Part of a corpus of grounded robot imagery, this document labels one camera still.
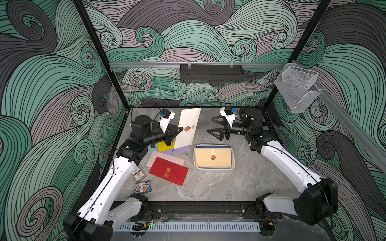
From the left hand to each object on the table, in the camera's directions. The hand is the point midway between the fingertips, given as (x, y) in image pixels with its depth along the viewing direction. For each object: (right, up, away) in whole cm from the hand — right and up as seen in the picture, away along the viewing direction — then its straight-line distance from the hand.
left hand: (181, 126), depth 66 cm
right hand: (+14, +1, +5) cm, 15 cm away
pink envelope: (-19, -20, +28) cm, 39 cm away
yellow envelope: (-15, -15, +32) cm, 38 cm away
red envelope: (-8, -27, +20) cm, 35 cm away
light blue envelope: (-21, -16, +29) cm, 40 cm away
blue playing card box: (-22, -33, +14) cm, 42 cm away
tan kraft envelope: (+16, -19, +22) cm, 33 cm away
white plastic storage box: (+18, -24, +16) cm, 34 cm away
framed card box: (-26, -28, +18) cm, 42 cm away
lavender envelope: (-4, -18, +29) cm, 34 cm away
